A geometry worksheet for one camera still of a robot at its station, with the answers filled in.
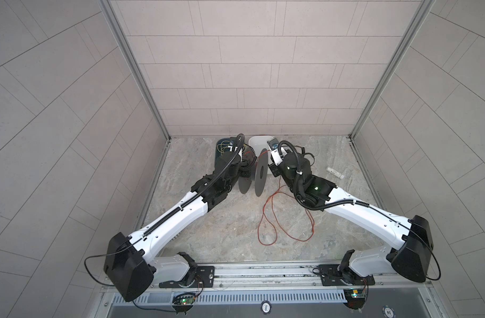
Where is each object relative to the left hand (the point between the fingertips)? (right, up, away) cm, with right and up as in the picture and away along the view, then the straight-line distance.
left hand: (251, 153), depth 74 cm
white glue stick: (+42, -10, +25) cm, 50 cm away
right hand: (+8, +2, -1) cm, 8 cm away
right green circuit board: (+36, -50, -6) cm, 62 cm away
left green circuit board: (-21, -48, -10) cm, 53 cm away
